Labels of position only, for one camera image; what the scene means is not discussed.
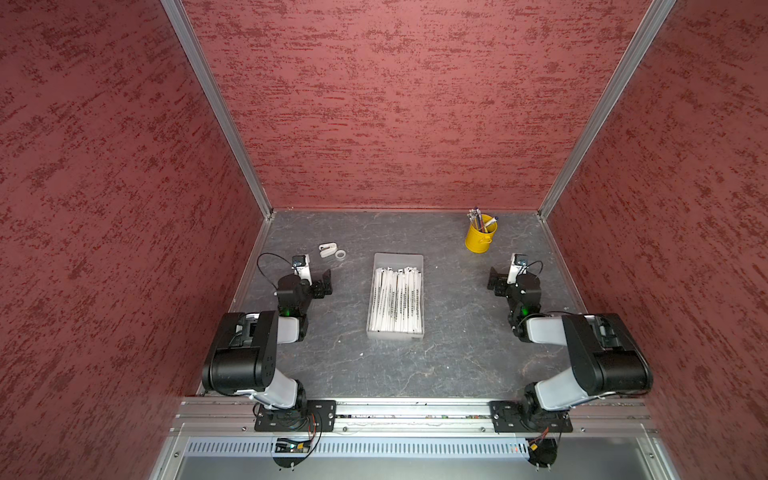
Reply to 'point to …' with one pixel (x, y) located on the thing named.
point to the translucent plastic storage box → (396, 262)
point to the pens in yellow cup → (475, 217)
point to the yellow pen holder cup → (479, 242)
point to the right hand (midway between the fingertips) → (505, 272)
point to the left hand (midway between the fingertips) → (315, 274)
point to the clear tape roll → (343, 257)
